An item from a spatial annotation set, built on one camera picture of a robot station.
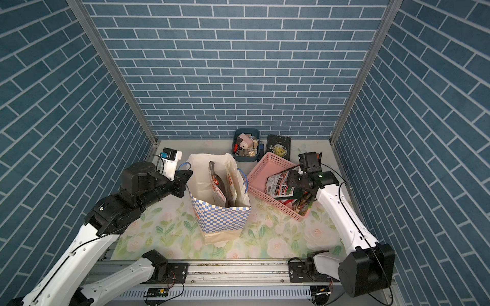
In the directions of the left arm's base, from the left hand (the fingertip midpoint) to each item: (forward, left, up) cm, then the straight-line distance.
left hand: (197, 172), depth 64 cm
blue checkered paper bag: (-1, -6, -17) cm, 18 cm away
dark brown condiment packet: (+2, -6, -9) cm, 11 cm away
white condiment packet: (+3, -11, -12) cm, 16 cm away
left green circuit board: (-30, +17, -37) cm, 51 cm away
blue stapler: (+40, -25, -31) cm, 57 cm away
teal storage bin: (+33, -18, -29) cm, 48 cm away
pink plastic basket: (+30, -29, -32) cm, 53 cm away
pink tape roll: (+39, -16, -25) cm, 49 cm away
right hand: (+8, -38, -16) cm, 42 cm away
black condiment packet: (+9, -31, -24) cm, 40 cm away
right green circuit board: (-31, -45, -34) cm, 64 cm away
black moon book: (+43, -36, -31) cm, 64 cm away
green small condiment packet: (-2, -44, -20) cm, 48 cm away
